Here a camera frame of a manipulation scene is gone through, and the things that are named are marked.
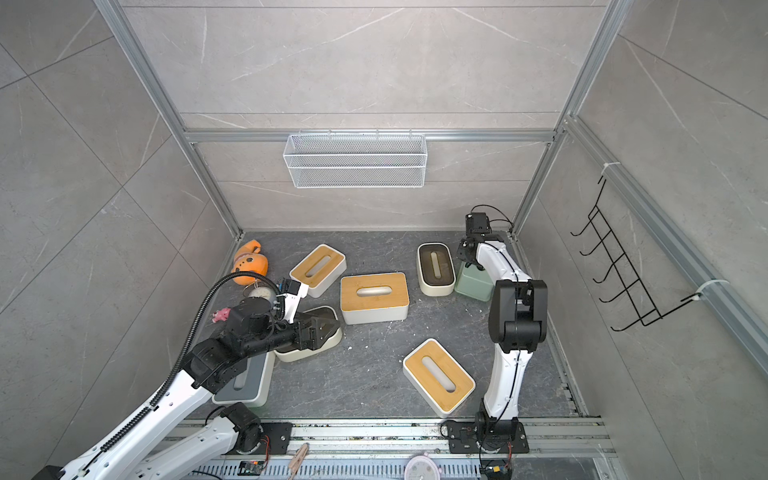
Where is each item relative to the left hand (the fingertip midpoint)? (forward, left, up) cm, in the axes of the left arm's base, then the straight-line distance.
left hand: (331, 318), depth 69 cm
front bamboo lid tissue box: (-8, -27, -22) cm, 36 cm away
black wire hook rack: (-1, -68, +7) cm, 68 cm away
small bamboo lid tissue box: (+29, +10, -19) cm, 36 cm away
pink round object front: (-28, -20, -22) cm, 41 cm away
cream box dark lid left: (+11, +5, -16) cm, 20 cm away
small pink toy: (+14, +41, -22) cm, 49 cm away
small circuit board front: (-27, +21, -24) cm, 42 cm away
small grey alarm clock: (+20, +28, -19) cm, 39 cm away
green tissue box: (+19, -41, -15) cm, 48 cm away
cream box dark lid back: (+27, -31, -18) cm, 45 cm away
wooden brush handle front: (-25, +9, -22) cm, 35 cm away
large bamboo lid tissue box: (+14, -9, -15) cm, 23 cm away
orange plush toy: (+31, +33, -14) cm, 47 cm away
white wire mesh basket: (+56, -4, +6) cm, 57 cm away
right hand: (+30, -44, -14) cm, 55 cm away
